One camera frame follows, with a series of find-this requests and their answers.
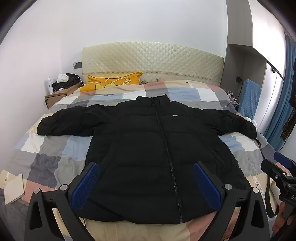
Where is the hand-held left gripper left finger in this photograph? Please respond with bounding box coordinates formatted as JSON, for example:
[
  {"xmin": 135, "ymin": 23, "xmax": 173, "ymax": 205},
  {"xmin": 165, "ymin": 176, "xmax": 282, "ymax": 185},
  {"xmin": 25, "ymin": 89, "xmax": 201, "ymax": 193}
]
[{"xmin": 24, "ymin": 162, "xmax": 100, "ymax": 241}]

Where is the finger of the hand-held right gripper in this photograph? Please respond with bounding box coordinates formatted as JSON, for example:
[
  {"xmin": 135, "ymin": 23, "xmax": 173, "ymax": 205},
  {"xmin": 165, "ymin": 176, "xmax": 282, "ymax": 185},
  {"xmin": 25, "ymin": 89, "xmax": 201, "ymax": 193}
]
[
  {"xmin": 260, "ymin": 159, "xmax": 289, "ymax": 181},
  {"xmin": 274, "ymin": 152, "xmax": 293, "ymax": 171}
]

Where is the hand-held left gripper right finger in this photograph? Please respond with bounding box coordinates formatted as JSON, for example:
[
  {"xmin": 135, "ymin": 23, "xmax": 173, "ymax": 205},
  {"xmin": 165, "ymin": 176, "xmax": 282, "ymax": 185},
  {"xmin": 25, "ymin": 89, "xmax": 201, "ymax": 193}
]
[{"xmin": 192, "ymin": 161, "xmax": 270, "ymax": 241}]

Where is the black puffer jacket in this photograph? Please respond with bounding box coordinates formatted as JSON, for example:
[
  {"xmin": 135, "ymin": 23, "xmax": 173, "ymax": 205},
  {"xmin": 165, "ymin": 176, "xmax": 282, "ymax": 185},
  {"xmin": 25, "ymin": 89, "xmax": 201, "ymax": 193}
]
[{"xmin": 37, "ymin": 95, "xmax": 258, "ymax": 225}]

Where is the black clothes pile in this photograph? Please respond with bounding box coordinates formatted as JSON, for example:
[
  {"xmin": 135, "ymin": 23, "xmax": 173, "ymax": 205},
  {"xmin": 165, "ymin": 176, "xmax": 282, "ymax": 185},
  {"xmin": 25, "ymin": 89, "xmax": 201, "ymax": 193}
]
[{"xmin": 52, "ymin": 73, "xmax": 81, "ymax": 92}]

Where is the person's right hand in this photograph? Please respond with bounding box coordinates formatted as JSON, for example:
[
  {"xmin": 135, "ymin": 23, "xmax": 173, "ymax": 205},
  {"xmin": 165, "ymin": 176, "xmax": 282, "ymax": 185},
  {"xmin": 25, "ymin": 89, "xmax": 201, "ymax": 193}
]
[{"xmin": 272, "ymin": 202, "xmax": 289, "ymax": 235}]

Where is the dark patterned hanging garment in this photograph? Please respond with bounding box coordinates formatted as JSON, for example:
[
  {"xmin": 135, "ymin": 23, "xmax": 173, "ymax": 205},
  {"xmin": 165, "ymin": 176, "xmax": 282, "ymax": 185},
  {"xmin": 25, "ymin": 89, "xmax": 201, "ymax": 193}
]
[{"xmin": 280, "ymin": 93, "xmax": 296, "ymax": 142}]

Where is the checkered patchwork blanket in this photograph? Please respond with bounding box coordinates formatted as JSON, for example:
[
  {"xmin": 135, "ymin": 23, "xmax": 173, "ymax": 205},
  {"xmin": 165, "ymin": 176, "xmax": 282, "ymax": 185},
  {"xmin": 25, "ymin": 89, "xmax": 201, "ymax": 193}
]
[{"xmin": 0, "ymin": 80, "xmax": 289, "ymax": 241}]

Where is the white plush toy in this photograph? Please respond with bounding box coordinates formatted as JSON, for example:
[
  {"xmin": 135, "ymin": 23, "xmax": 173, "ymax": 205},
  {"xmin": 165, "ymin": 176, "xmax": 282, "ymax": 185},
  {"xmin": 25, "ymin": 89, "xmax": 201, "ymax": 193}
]
[{"xmin": 245, "ymin": 117, "xmax": 269, "ymax": 144}]

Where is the blue curtain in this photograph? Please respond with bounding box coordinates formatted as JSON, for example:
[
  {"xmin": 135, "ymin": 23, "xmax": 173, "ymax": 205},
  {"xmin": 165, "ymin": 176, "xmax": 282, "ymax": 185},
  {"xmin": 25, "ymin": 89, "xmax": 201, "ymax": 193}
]
[{"xmin": 264, "ymin": 32, "xmax": 296, "ymax": 146}]

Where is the beige notebook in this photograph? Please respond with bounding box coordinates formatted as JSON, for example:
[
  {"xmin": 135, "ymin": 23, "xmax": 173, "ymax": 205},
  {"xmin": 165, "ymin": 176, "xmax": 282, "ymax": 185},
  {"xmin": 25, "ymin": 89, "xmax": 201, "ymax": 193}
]
[{"xmin": 5, "ymin": 173, "xmax": 25, "ymax": 205}]

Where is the blue covered chair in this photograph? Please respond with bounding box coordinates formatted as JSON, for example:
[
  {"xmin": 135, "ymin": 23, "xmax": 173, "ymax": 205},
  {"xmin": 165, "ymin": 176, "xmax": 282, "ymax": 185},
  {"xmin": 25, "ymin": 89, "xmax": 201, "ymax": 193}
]
[{"xmin": 238, "ymin": 79, "xmax": 262, "ymax": 118}]

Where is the wooden nightstand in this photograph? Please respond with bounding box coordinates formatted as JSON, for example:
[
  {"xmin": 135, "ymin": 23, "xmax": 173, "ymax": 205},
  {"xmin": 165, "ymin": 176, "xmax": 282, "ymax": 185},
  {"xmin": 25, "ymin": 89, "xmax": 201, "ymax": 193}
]
[{"xmin": 45, "ymin": 83, "xmax": 84, "ymax": 109}]

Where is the yellow pillow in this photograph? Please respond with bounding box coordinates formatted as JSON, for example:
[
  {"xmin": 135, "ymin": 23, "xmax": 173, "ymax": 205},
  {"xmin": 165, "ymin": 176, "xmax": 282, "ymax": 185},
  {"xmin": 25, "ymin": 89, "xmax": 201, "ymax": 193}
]
[{"xmin": 80, "ymin": 71, "xmax": 143, "ymax": 93}]

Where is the cream quilted headboard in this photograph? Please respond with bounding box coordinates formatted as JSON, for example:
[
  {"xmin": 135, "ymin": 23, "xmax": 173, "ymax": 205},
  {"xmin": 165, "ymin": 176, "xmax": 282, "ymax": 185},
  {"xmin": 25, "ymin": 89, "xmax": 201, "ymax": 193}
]
[{"xmin": 81, "ymin": 41, "xmax": 224, "ymax": 87}]

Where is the grey built-in wardrobe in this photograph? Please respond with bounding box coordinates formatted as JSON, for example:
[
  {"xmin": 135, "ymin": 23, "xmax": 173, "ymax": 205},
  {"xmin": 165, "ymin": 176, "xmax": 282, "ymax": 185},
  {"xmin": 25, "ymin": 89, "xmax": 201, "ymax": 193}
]
[{"xmin": 220, "ymin": 0, "xmax": 287, "ymax": 132}]

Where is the black cable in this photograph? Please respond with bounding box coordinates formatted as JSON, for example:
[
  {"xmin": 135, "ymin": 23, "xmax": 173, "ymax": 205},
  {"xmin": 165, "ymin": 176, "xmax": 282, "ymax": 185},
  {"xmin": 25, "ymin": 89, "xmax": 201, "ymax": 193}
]
[{"xmin": 254, "ymin": 137, "xmax": 266, "ymax": 161}]

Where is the white charging cable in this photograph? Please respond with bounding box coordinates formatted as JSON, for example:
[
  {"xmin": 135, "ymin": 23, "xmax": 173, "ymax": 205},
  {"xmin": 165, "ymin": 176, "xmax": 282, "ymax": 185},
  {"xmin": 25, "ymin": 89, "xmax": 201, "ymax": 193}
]
[{"xmin": 75, "ymin": 67, "xmax": 131, "ymax": 88}]

